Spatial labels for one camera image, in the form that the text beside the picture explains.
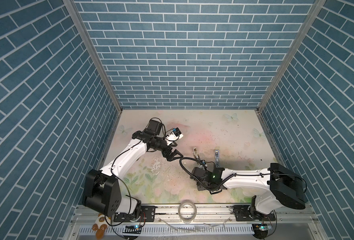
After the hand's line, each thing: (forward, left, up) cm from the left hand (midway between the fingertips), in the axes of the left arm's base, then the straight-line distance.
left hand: (178, 149), depth 79 cm
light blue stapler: (+2, -24, -15) cm, 29 cm away
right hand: (-13, -11, -16) cm, 23 cm away
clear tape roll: (-31, -4, -13) cm, 34 cm away
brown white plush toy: (-32, +35, -12) cm, 49 cm away
